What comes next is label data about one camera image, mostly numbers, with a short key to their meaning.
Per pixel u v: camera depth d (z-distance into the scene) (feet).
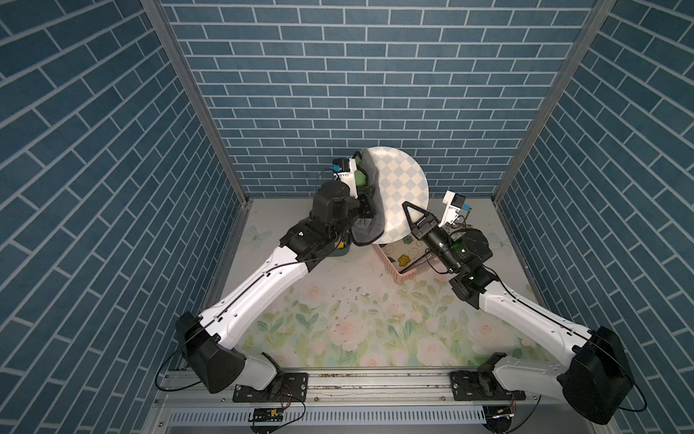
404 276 2.99
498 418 2.31
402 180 2.22
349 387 2.47
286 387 2.42
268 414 2.36
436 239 2.04
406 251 3.23
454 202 2.03
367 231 2.19
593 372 1.29
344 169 1.85
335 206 1.60
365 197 1.90
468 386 2.41
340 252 3.28
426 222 2.00
